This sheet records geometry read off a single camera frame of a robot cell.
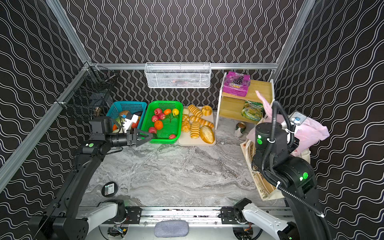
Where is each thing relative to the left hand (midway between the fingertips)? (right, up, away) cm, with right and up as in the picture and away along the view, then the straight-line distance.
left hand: (152, 138), depth 64 cm
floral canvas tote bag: (+54, -26, +9) cm, 61 cm away
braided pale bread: (+12, +12, +48) cm, 51 cm away
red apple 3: (-11, +11, +46) cm, 48 cm away
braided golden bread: (+12, +5, +42) cm, 44 cm away
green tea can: (+49, +6, +34) cm, 60 cm away
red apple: (-10, +17, +50) cm, 53 cm away
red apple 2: (-6, +13, +47) cm, 49 cm away
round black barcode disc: (-28, -30, +18) cm, 45 cm away
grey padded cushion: (+7, -42, +5) cm, 43 cm away
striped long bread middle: (+24, +8, +46) cm, 52 cm away
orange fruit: (-7, +6, +42) cm, 43 cm away
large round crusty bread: (+27, 0, +36) cm, 45 cm away
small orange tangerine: (-2, +16, +50) cm, 53 cm away
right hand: (+48, +5, -13) cm, 50 cm away
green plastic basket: (-5, +10, +49) cm, 51 cm away
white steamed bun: (+12, +17, +52) cm, 56 cm away
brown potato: (-36, +16, +50) cm, 64 cm away
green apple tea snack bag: (+56, +15, +32) cm, 66 cm away
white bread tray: (+13, -4, +40) cm, 42 cm away
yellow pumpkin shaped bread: (+28, +18, +53) cm, 62 cm away
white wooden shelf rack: (+43, +20, +39) cm, 61 cm away
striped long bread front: (+19, +3, +42) cm, 46 cm away
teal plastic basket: (-40, +20, +50) cm, 67 cm away
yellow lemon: (+4, +16, +50) cm, 52 cm away
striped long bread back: (+18, +18, +52) cm, 58 cm away
